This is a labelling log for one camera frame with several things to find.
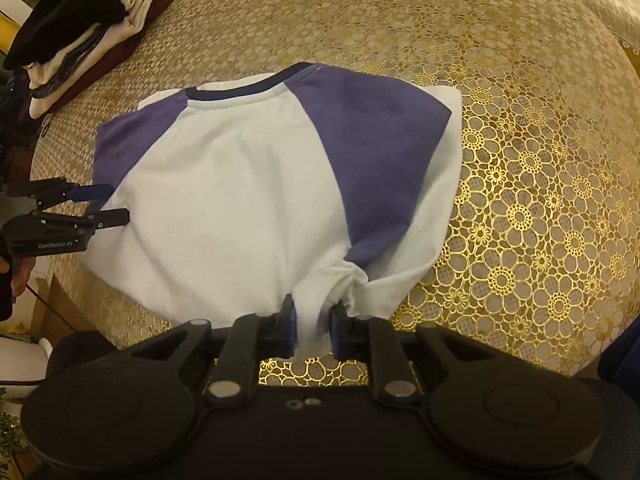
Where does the white purple raglan t-shirt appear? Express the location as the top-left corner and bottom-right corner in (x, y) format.
(81, 63), (463, 359)

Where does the person left hand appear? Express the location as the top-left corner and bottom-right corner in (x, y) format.
(0, 257), (37, 300)

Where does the black folded garment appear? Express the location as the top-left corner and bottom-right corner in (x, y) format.
(3, 0), (126, 70)

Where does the dark red folded garment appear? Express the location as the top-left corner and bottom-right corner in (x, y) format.
(49, 0), (177, 111)

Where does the gold lace tablecloth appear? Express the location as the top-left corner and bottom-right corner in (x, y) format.
(32, 0), (639, 375)

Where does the black cable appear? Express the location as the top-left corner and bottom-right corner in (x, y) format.
(24, 282), (82, 336)

